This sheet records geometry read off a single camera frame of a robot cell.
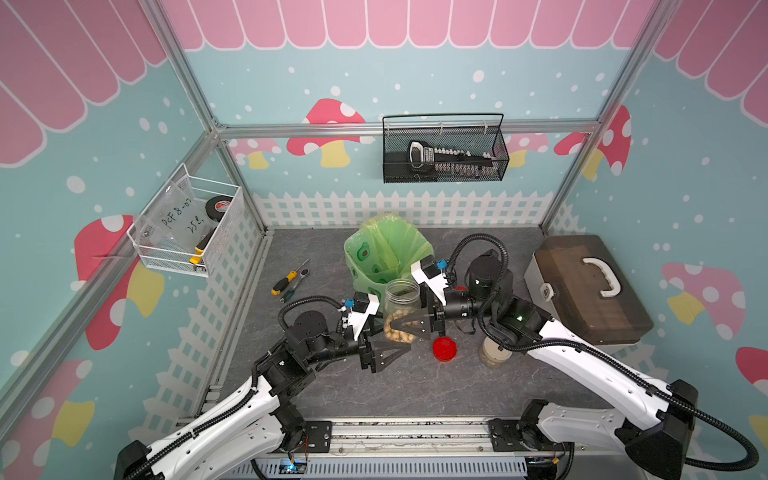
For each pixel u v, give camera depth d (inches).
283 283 40.4
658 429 15.1
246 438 22.5
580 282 35.1
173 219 26.3
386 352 22.2
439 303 21.1
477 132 35.2
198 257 24.9
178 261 25.5
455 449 29.0
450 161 34.6
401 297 23.7
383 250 35.6
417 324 20.9
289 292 40.1
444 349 34.7
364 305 21.8
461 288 21.5
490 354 31.9
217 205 31.4
